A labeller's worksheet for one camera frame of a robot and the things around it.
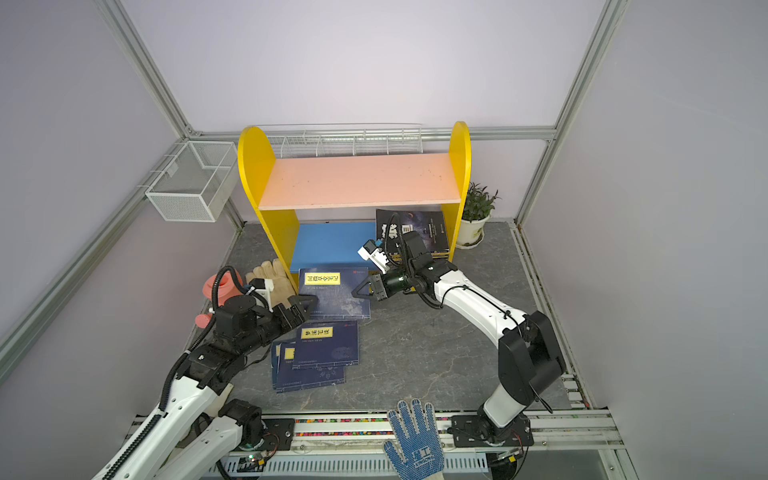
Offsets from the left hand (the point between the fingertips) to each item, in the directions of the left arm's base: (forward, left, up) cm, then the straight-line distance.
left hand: (307, 309), depth 75 cm
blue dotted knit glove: (-31, -26, -19) cm, 45 cm away
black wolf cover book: (+24, -23, +4) cm, 34 cm away
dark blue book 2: (-11, +8, -17) cm, 22 cm away
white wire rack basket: (+51, -10, +17) cm, 54 cm away
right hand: (+2, -12, +2) cm, 13 cm away
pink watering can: (+14, +28, -9) cm, 32 cm away
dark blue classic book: (+3, -7, +4) cm, 9 cm away
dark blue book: (-2, -2, -17) cm, 18 cm away
